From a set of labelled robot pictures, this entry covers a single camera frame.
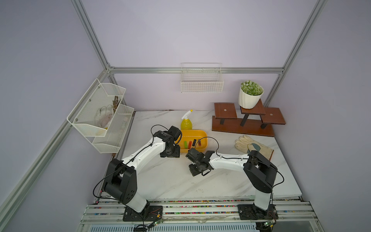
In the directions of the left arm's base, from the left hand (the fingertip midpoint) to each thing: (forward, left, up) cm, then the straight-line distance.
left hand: (172, 156), depth 85 cm
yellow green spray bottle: (+25, -8, 0) cm, 26 cm away
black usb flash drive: (+15, -13, -9) cm, 22 cm away
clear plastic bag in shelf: (+14, +37, +21) cm, 44 cm away
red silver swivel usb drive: (+15, -18, -9) cm, 25 cm away
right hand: (-5, -14, -10) cm, 18 cm away
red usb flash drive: (+14, -11, -10) cm, 20 cm away
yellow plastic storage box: (+19, -11, -9) cm, 23 cm away
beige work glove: (+14, -50, -9) cm, 53 cm away
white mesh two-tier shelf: (+11, +41, +1) cm, 43 cm away
